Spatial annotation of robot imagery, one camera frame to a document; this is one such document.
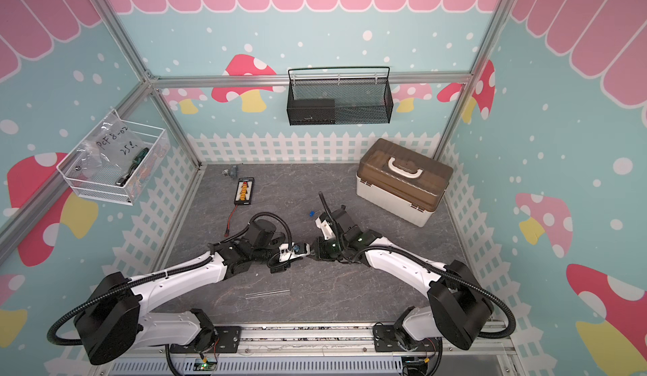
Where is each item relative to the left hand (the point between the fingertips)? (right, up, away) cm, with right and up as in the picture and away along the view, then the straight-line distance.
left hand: (297, 255), depth 82 cm
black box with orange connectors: (-27, +21, +27) cm, 43 cm away
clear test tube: (-11, -13, +1) cm, 17 cm away
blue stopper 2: (+2, +6, -14) cm, 15 cm away
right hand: (+4, +1, -3) cm, 5 cm away
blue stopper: (+3, +12, +21) cm, 24 cm away
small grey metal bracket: (-35, +30, +33) cm, 56 cm away
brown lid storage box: (+36, +24, +6) cm, 44 cm away
